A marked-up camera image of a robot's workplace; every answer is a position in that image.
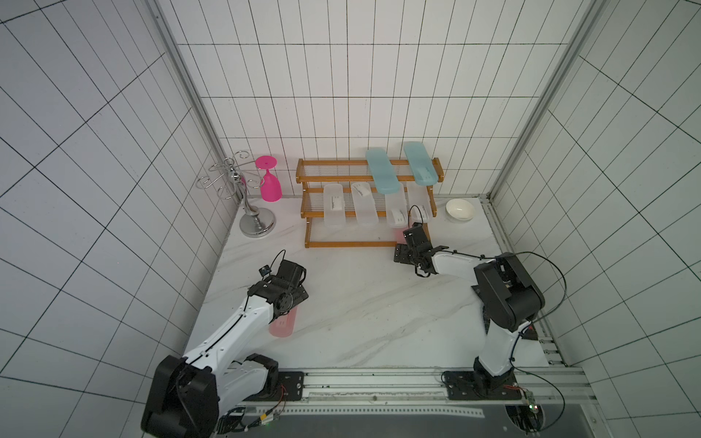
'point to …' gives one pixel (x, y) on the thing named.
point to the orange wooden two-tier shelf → (311, 177)
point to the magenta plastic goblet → (271, 189)
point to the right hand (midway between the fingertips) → (398, 251)
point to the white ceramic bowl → (460, 209)
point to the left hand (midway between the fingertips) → (285, 304)
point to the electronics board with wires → (531, 416)
